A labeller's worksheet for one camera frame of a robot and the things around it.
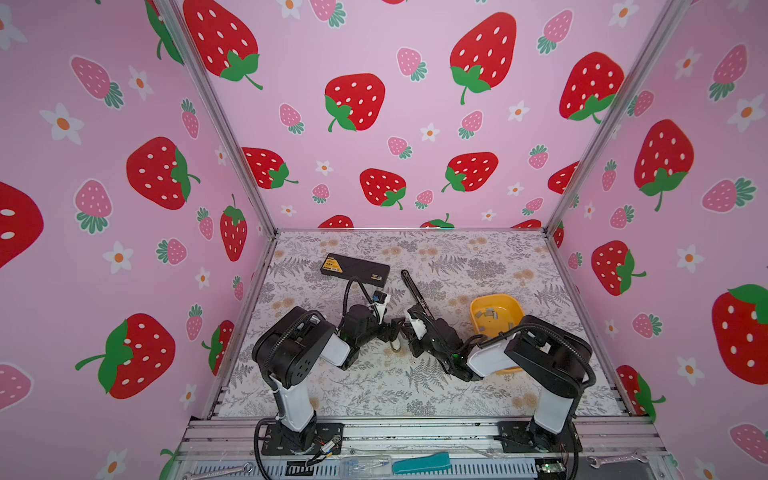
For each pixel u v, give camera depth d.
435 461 0.72
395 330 0.86
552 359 0.49
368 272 1.08
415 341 0.80
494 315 0.97
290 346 0.51
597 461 0.71
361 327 0.76
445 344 0.69
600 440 0.75
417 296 1.00
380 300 0.83
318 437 0.73
